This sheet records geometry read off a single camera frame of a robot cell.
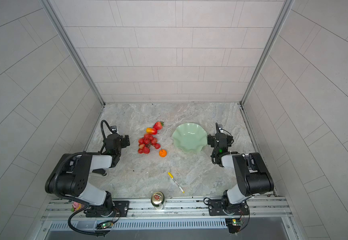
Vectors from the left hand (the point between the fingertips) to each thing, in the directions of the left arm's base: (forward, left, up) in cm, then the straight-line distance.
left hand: (122, 132), depth 94 cm
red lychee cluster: (-8, -16, +1) cm, 18 cm away
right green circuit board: (-46, -62, -4) cm, 78 cm away
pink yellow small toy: (-40, +11, +1) cm, 42 cm away
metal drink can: (-38, -28, +6) cm, 48 cm away
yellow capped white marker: (-30, -37, -4) cm, 47 cm away
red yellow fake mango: (+2, -19, -1) cm, 19 cm away
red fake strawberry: (+7, -22, -1) cm, 23 cm away
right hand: (0, -62, -1) cm, 62 cm away
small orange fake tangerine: (-13, -27, -1) cm, 30 cm away
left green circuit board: (-47, -4, -1) cm, 47 cm away
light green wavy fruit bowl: (0, -43, -5) cm, 44 cm away
